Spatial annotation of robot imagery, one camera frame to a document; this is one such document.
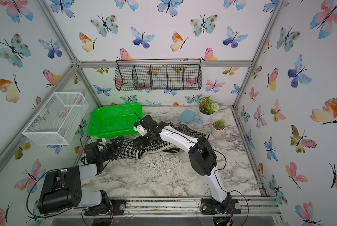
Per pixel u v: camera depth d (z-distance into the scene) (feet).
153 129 2.13
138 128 2.59
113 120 3.64
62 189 1.46
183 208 2.44
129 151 2.82
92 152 2.28
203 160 1.69
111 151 2.63
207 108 3.23
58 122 2.78
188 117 3.75
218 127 3.22
